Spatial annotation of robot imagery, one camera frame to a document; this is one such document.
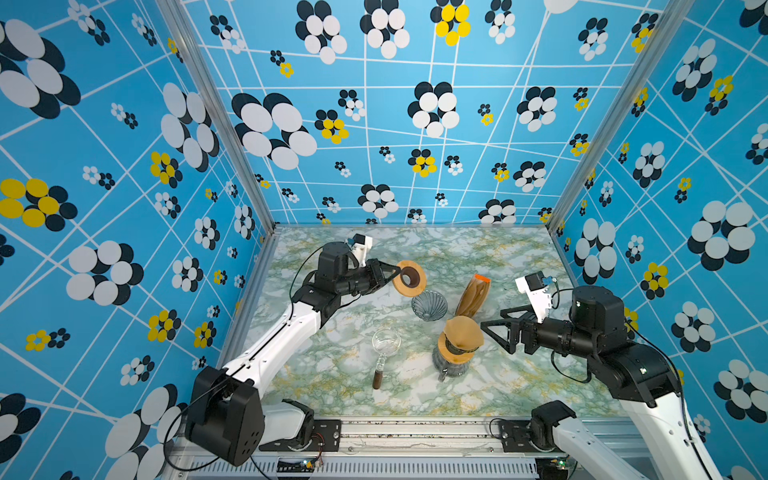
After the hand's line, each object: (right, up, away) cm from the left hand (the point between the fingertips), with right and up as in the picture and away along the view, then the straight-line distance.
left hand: (402, 269), depth 75 cm
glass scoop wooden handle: (-4, -23, +15) cm, 28 cm away
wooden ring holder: (+2, -3, +4) cm, 6 cm away
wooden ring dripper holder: (+14, -23, +1) cm, 27 cm away
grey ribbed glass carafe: (+12, -26, +3) cm, 29 cm away
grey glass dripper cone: (+9, -13, +19) cm, 25 cm away
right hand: (+20, -10, -11) cm, 25 cm away
